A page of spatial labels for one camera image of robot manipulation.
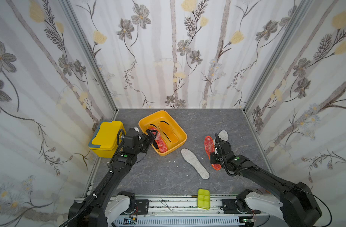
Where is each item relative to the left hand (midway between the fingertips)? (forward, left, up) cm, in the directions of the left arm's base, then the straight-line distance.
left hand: (157, 134), depth 79 cm
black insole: (+4, +2, -18) cm, 18 cm away
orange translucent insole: (+21, +6, -20) cm, 29 cm away
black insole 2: (+25, -4, -20) cm, 32 cm away
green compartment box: (-30, -26, -20) cm, 44 cm away
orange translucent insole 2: (+19, -3, -20) cm, 28 cm away
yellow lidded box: (+4, +31, -6) cm, 32 cm away
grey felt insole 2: (+12, -47, -21) cm, 53 cm away
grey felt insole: (-6, -21, -20) cm, 30 cm away
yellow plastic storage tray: (+28, +6, -19) cm, 34 cm away
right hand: (-7, -33, -13) cm, 36 cm away
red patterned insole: (+4, -1, -17) cm, 18 cm away
